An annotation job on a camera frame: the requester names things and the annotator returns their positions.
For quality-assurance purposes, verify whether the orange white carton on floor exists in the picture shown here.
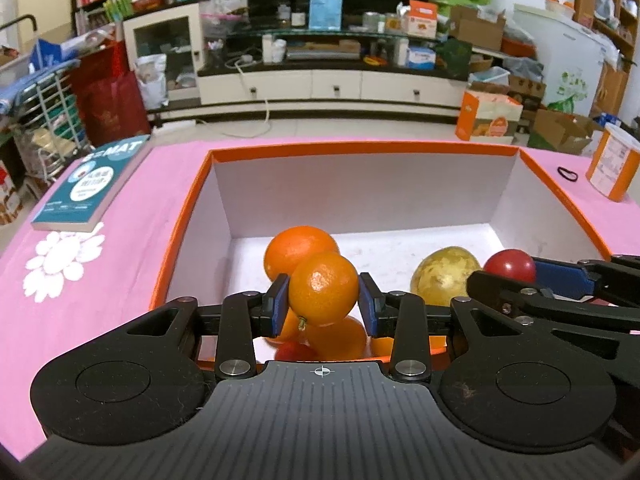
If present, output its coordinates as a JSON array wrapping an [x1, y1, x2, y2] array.
[[456, 90, 523, 142]]

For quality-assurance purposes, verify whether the small orange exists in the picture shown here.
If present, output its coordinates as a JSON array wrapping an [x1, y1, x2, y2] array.
[[265, 309, 306, 346]]

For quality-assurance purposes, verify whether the blue paper bag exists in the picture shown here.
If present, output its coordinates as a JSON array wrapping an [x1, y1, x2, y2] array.
[[308, 0, 343, 32]]

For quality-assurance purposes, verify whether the orange fruit inside box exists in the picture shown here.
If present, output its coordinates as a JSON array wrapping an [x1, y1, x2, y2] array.
[[264, 226, 340, 282]]

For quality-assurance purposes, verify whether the red gift bag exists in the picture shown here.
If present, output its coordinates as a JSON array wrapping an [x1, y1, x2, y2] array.
[[70, 41, 151, 146]]

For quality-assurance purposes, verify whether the brown cardboard box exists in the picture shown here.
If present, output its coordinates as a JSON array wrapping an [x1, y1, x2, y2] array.
[[448, 6, 506, 51]]

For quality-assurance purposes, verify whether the white refrigerator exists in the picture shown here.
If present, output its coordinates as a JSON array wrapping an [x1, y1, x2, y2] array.
[[513, 0, 620, 116]]

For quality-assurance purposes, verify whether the red cherry tomato front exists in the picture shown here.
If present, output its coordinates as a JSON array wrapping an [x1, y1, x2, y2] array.
[[484, 249, 536, 283]]

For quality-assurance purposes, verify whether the metal wire cart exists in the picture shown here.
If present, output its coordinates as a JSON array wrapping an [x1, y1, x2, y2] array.
[[1, 14, 93, 186]]

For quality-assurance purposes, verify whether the white glass door cabinet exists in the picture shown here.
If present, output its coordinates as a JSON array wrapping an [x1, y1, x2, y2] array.
[[124, 2, 205, 103]]

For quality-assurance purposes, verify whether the yellow pear left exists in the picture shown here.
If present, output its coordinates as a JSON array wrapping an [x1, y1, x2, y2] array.
[[410, 246, 482, 307]]

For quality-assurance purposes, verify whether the red cherry tomato back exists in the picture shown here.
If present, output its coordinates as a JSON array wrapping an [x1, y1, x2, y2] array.
[[273, 341, 319, 362]]

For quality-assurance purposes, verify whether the orange cardboard box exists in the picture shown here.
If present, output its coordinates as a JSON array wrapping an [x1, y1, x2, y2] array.
[[151, 141, 616, 306]]

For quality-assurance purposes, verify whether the orange white canister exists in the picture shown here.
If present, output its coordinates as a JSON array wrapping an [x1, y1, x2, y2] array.
[[586, 124, 639, 202]]

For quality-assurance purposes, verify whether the wooden bookshelf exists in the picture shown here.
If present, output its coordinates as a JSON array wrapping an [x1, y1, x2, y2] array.
[[574, 0, 639, 74]]

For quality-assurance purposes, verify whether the white tv cabinet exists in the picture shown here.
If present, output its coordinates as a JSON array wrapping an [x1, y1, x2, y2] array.
[[149, 67, 468, 120]]

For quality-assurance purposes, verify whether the teal paperback book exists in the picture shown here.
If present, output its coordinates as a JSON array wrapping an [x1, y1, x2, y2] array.
[[32, 134, 152, 232]]

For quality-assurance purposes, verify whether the red cherry tomato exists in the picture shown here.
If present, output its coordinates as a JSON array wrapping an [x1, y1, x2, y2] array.
[[484, 249, 536, 283], [273, 341, 319, 362]]

